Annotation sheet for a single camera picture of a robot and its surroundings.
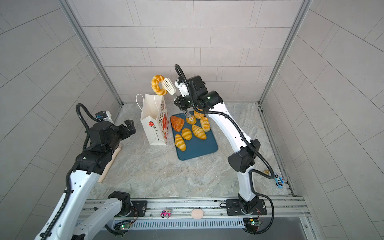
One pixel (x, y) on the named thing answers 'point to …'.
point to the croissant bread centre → (199, 132)
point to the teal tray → (198, 142)
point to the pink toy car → (166, 213)
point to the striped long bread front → (180, 143)
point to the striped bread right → (205, 124)
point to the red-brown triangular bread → (177, 123)
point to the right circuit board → (251, 224)
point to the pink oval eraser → (197, 214)
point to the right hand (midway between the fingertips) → (174, 102)
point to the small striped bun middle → (186, 134)
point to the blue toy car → (279, 181)
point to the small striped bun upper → (191, 120)
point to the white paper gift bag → (154, 119)
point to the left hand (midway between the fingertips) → (128, 121)
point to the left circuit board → (125, 226)
